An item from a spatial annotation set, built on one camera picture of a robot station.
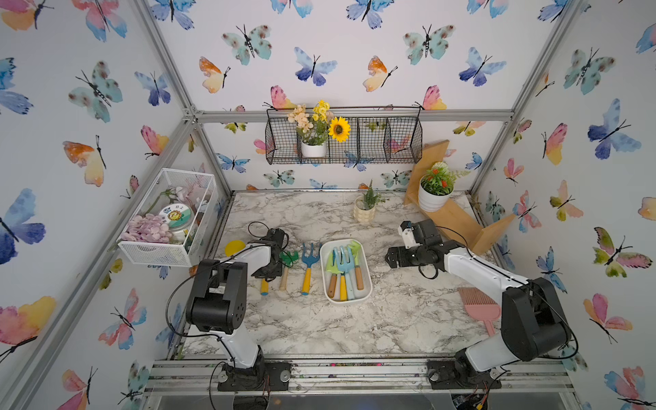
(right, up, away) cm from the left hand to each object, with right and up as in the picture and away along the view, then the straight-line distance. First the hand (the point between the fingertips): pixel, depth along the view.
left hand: (268, 269), depth 95 cm
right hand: (+47, +6, -6) cm, 48 cm away
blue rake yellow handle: (+27, 0, 0) cm, 27 cm away
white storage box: (+21, +7, +2) cm, 22 cm away
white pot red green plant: (+61, +30, -2) cm, 68 cm away
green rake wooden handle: (+6, +3, +3) cm, 7 cm away
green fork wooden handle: (+24, -1, -2) cm, 24 cm away
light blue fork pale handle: (+30, -1, -2) cm, 30 cm away
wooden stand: (+73, +18, +8) cm, 75 cm away
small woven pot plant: (+37, +24, +11) cm, 45 cm away
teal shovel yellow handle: (0, -6, -4) cm, 7 cm away
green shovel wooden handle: (+33, +8, +1) cm, 34 cm away
